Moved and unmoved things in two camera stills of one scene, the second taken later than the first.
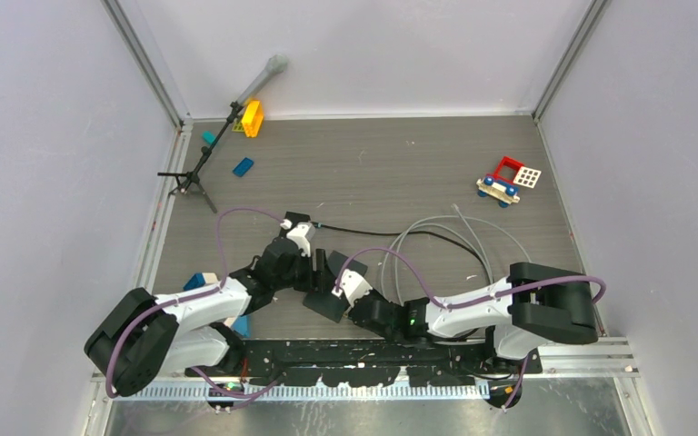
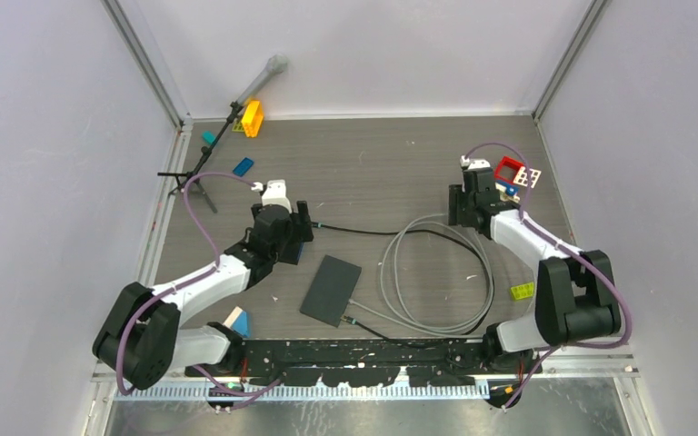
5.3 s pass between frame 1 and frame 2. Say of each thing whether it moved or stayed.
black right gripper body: moved
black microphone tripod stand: stayed
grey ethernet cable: stayed
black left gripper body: moved
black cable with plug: stayed
